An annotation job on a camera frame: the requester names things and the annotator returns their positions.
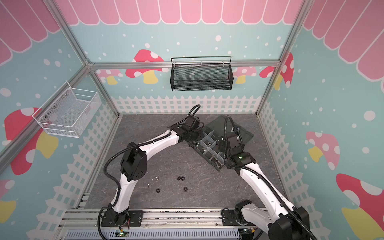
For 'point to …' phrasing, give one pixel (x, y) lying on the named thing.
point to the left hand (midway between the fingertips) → (203, 137)
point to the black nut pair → (182, 178)
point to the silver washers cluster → (156, 178)
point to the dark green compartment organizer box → (208, 147)
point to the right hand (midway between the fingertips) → (226, 140)
